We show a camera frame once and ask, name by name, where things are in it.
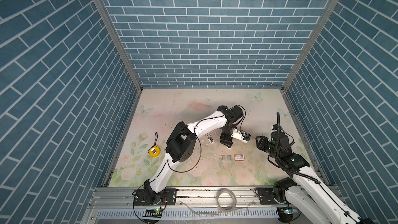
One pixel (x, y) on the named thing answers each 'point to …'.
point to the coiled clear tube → (234, 197)
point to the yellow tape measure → (155, 151)
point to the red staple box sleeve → (239, 157)
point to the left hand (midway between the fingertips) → (230, 139)
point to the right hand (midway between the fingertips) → (256, 136)
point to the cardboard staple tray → (225, 157)
